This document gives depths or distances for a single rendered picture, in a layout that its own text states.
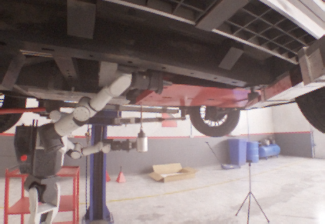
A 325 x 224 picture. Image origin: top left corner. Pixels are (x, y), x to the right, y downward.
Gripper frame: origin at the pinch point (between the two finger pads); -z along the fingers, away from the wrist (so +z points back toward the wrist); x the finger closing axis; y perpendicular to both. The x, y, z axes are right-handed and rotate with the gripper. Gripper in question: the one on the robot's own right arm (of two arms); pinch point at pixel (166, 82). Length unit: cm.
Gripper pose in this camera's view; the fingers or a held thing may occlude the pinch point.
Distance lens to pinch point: 85.3
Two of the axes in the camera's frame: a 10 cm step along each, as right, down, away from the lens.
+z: -9.2, -0.7, -3.9
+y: 3.9, -1.7, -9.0
